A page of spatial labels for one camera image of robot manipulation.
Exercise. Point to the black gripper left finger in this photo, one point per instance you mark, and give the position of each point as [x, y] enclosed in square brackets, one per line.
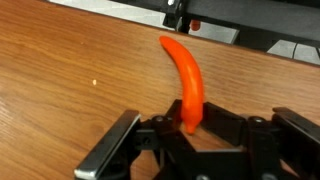
[110, 150]

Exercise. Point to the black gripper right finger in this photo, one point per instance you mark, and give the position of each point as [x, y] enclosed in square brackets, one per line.
[283, 143]

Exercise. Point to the orange carrot plush toy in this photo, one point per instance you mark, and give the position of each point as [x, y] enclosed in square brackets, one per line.
[190, 80]

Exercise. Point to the small white crumb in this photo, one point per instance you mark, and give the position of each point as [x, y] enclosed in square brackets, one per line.
[94, 82]

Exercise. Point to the black metal frame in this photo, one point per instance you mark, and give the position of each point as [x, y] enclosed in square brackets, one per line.
[253, 18]

